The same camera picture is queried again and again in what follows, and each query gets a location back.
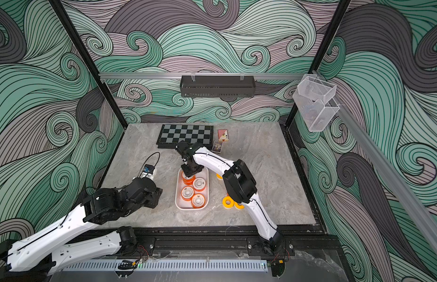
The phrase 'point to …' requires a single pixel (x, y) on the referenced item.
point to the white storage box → (181, 204)
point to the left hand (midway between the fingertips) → (158, 189)
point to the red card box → (223, 135)
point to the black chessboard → (170, 134)
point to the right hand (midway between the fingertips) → (194, 171)
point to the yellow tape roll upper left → (218, 175)
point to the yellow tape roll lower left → (224, 202)
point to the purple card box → (217, 146)
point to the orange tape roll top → (188, 181)
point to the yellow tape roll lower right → (238, 205)
